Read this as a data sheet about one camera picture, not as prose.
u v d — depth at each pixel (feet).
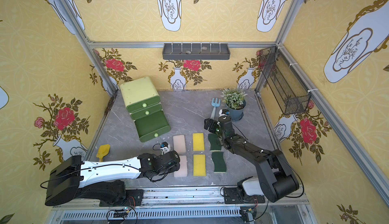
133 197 2.38
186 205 2.36
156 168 1.95
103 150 2.85
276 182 1.41
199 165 2.74
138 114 2.98
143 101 2.84
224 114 2.62
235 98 3.00
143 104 2.88
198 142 3.05
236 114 3.20
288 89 2.76
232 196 2.42
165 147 2.44
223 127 2.23
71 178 1.33
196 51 3.03
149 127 3.14
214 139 2.88
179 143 2.99
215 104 3.60
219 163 2.73
